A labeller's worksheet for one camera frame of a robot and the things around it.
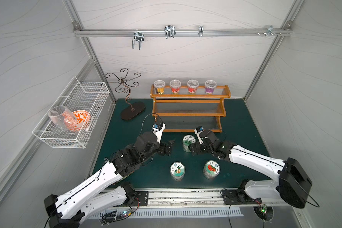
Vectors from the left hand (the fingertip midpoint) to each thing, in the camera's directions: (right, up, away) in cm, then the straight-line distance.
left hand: (167, 139), depth 69 cm
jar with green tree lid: (+12, -4, +18) cm, 22 cm away
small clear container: (+14, +29, +14) cm, 35 cm away
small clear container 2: (+25, +29, +13) cm, 40 cm away
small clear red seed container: (+4, +29, +12) cm, 32 cm away
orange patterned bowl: (-40, +10, -2) cm, 42 cm away
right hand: (+16, -6, +15) cm, 23 cm away
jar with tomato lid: (+24, -18, +7) cm, 31 cm away
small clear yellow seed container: (-5, +29, +12) cm, 31 cm away
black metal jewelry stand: (-32, +12, +38) cm, 51 cm away
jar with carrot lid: (+5, -18, +6) cm, 20 cm away
